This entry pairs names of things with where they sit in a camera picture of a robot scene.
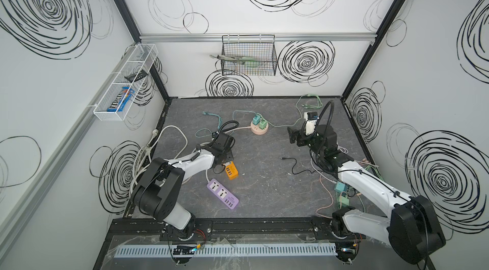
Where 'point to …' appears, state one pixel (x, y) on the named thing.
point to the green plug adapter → (262, 124)
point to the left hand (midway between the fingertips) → (229, 155)
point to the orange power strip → (232, 170)
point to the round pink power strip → (256, 130)
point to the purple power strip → (223, 193)
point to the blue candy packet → (121, 100)
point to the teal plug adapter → (256, 120)
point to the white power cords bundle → (144, 153)
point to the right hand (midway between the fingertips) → (298, 125)
